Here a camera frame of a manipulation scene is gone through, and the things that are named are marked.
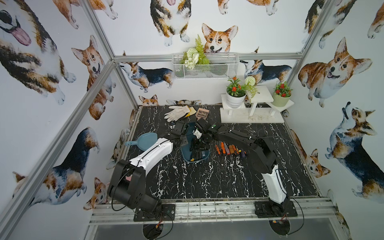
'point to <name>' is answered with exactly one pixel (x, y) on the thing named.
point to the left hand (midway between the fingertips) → (182, 136)
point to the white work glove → (179, 111)
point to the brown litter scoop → (202, 113)
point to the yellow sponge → (192, 111)
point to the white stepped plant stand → (258, 107)
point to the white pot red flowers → (235, 93)
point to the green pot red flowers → (282, 95)
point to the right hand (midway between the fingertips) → (190, 151)
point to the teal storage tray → (193, 156)
